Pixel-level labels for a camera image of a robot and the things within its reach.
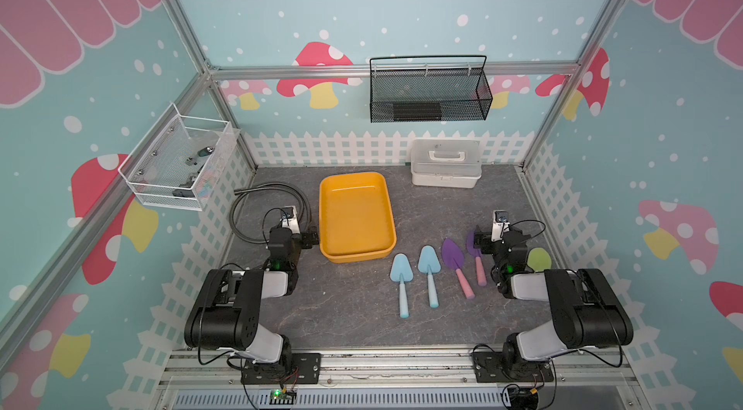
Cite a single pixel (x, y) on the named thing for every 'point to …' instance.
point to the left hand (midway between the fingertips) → (302, 224)
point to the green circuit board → (282, 397)
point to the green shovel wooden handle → (539, 259)
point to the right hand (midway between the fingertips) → (493, 224)
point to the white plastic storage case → (446, 163)
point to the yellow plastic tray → (356, 222)
